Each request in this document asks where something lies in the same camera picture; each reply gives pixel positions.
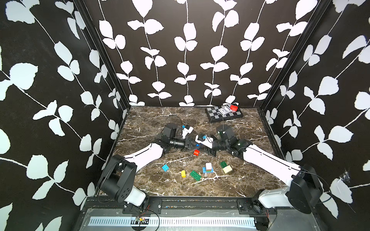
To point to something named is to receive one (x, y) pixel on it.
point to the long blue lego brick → (204, 170)
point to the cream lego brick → (227, 169)
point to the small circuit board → (141, 220)
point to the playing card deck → (225, 110)
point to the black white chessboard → (214, 115)
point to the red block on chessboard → (234, 108)
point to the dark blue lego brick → (204, 137)
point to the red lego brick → (196, 152)
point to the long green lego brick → (195, 175)
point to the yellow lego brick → (183, 173)
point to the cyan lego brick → (165, 167)
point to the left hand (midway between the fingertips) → (200, 146)
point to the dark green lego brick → (223, 164)
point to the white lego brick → (208, 166)
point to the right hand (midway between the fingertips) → (198, 143)
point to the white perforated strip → (177, 221)
